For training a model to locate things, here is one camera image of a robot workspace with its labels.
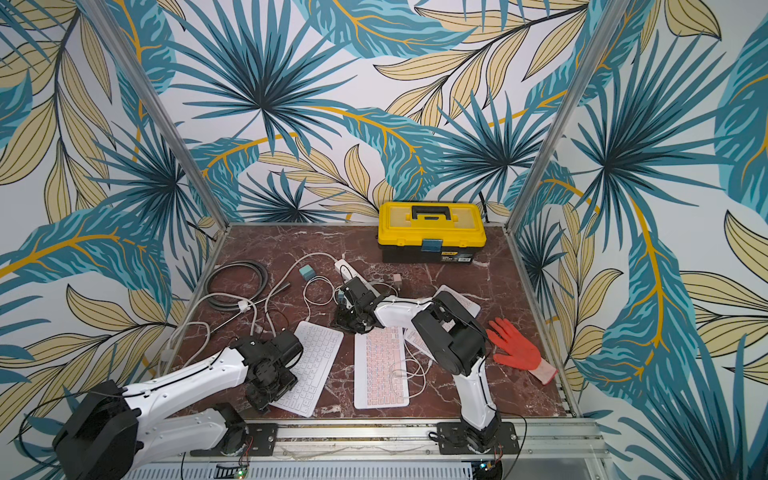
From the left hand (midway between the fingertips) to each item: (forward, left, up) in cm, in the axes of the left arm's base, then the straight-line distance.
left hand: (285, 400), depth 79 cm
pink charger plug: (+37, -30, +2) cm, 48 cm away
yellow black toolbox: (+47, -40, +16) cm, 64 cm away
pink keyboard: (+9, -25, 0) cm, 26 cm away
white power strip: (+38, -14, +5) cm, 40 cm away
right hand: (+21, -9, 0) cm, 23 cm away
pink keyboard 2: (+11, -33, +17) cm, 39 cm away
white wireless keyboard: (+15, -7, 0) cm, 16 cm away
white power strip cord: (+48, -5, 0) cm, 49 cm away
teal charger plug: (+41, +1, +1) cm, 41 cm away
